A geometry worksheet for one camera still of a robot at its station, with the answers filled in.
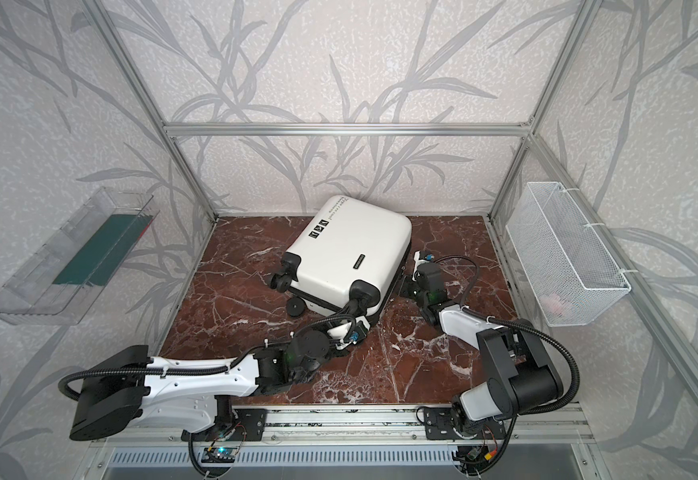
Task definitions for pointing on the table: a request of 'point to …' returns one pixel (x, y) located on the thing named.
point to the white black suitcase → (347, 256)
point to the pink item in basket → (552, 302)
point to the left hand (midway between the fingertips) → (356, 307)
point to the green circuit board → (219, 455)
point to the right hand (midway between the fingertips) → (402, 267)
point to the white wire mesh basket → (569, 272)
